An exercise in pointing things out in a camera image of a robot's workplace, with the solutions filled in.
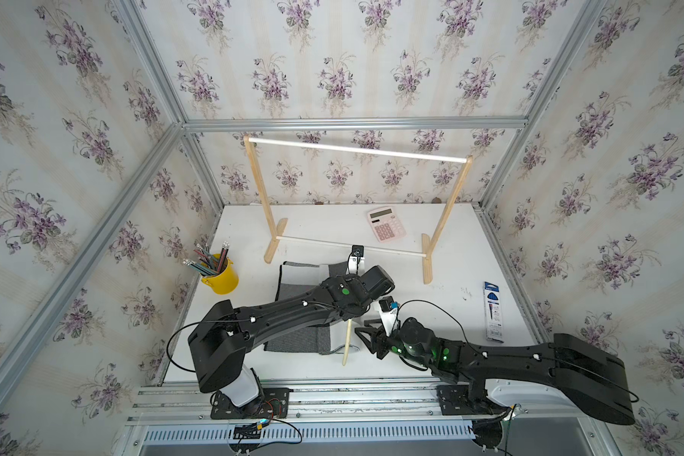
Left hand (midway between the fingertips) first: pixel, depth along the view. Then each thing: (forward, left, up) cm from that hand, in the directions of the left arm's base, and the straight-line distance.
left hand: (364, 284), depth 80 cm
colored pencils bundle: (+9, +49, -3) cm, 50 cm away
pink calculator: (+33, -11, -11) cm, 37 cm away
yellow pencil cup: (+5, +44, -7) cm, 44 cm away
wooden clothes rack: (+18, -25, -11) cm, 33 cm away
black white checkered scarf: (+10, +22, -13) cm, 27 cm away
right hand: (-11, +1, -4) cm, 12 cm away
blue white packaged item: (-4, -42, -12) cm, 44 cm away
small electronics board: (-33, +30, -16) cm, 47 cm away
